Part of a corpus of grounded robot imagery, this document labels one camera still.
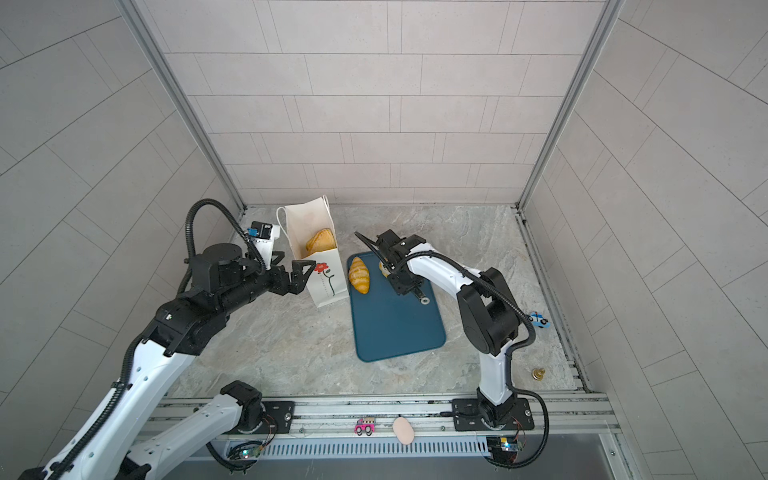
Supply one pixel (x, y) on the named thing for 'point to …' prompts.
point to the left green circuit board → (249, 452)
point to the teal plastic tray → (387, 324)
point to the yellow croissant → (359, 275)
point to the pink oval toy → (403, 430)
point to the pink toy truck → (366, 425)
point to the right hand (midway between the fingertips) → (406, 286)
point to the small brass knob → (538, 374)
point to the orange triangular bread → (321, 240)
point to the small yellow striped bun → (383, 269)
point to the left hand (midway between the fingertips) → (306, 256)
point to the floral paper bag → (326, 283)
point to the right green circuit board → (503, 449)
